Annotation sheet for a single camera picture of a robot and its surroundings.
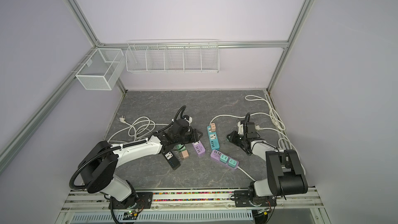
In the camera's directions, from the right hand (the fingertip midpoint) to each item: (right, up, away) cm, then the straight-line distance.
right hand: (229, 137), depth 93 cm
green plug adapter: (-27, -1, -19) cm, 33 cm away
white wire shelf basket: (-36, +51, +6) cm, 63 cm away
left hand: (-17, +2, -9) cm, 20 cm away
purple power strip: (-19, -5, -4) cm, 20 cm away
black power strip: (-34, -10, -8) cm, 36 cm away
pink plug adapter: (-26, -8, -6) cm, 28 cm away
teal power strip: (-10, -1, -1) cm, 10 cm away
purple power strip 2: (-9, -9, -8) cm, 15 cm away
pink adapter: (-10, +6, -1) cm, 12 cm away
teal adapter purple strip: (-1, -10, -14) cm, 17 cm away
